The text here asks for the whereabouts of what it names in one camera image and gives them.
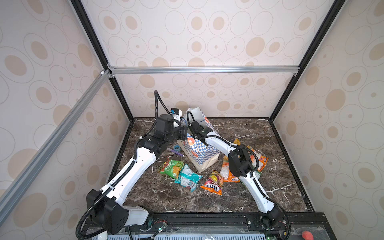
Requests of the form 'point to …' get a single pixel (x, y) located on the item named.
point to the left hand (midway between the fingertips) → (192, 126)
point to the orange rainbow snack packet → (263, 159)
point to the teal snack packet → (187, 178)
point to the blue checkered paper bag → (200, 156)
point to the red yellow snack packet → (214, 183)
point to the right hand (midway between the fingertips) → (197, 140)
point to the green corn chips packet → (172, 167)
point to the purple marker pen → (175, 152)
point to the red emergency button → (307, 235)
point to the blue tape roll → (177, 147)
